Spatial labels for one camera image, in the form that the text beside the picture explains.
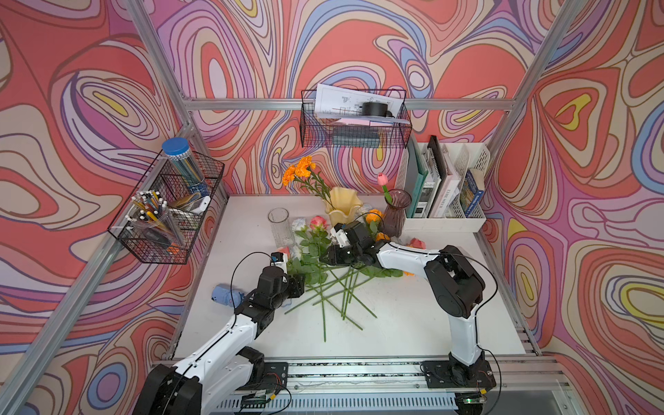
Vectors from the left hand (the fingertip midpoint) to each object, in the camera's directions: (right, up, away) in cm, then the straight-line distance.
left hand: (300, 276), depth 85 cm
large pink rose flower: (+43, +10, +13) cm, 46 cm away
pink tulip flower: (+27, +33, -2) cm, 42 cm away
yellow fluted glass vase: (+14, +25, +10) cm, 30 cm away
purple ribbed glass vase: (+35, +26, +10) cm, 45 cm away
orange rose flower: (+30, +13, +15) cm, 35 cm away
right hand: (+8, +3, +6) cm, 11 cm away
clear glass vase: (-8, +15, +8) cm, 18 cm away
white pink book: (+52, +30, +6) cm, 61 cm away
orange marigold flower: (-3, +33, -4) cm, 34 cm away
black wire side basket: (-32, +22, -12) cm, 40 cm away
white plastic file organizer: (+63, +45, +17) cm, 79 cm away
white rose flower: (-3, +17, +17) cm, 24 cm away
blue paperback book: (+66, +29, +16) cm, 74 cm away
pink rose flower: (+5, +17, +19) cm, 26 cm away
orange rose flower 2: (+28, +20, +26) cm, 43 cm away
